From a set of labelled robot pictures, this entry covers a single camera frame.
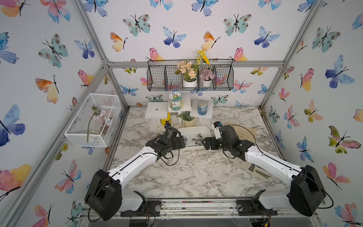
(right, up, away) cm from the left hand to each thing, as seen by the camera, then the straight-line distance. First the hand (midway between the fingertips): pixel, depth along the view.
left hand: (179, 140), depth 84 cm
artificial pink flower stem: (-43, +15, -9) cm, 46 cm away
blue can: (+14, +20, +6) cm, 25 cm away
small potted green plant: (+5, +11, +12) cm, 18 cm away
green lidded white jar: (-2, +23, -2) cm, 23 cm away
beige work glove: (+46, +3, +19) cm, 50 cm away
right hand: (+18, +1, -2) cm, 18 cm away
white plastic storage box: (+10, +1, +19) cm, 21 cm away
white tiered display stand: (-16, +18, +13) cm, 28 cm away
